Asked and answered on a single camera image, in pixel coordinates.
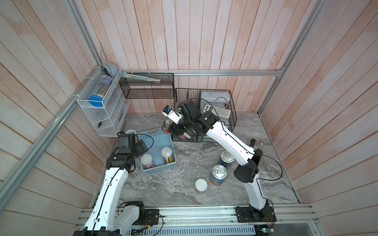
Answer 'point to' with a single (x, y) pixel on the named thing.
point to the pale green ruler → (156, 80)
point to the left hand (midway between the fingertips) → (136, 149)
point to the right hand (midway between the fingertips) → (170, 123)
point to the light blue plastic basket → (160, 154)
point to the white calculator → (221, 112)
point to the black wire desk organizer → (181, 94)
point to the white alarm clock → (132, 132)
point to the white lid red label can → (146, 161)
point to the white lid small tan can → (201, 186)
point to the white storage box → (215, 96)
